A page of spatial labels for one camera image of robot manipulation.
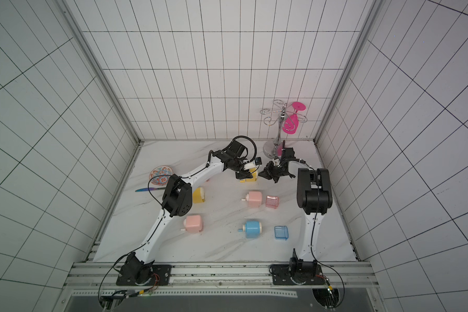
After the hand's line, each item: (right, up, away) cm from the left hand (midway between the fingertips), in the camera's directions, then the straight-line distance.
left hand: (248, 172), depth 99 cm
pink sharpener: (+2, -11, -12) cm, 16 cm away
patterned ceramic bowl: (-46, -1, +4) cm, 47 cm away
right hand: (+8, +2, +2) cm, 9 cm away
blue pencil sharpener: (+1, -21, -22) cm, 30 cm away
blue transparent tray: (+14, -25, -15) cm, 32 cm away
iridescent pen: (-51, -8, -1) cm, 51 cm away
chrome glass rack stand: (+16, +31, -6) cm, 35 cm away
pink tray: (+11, -14, -6) cm, 19 cm away
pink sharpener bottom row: (-24, -20, -20) cm, 37 cm away
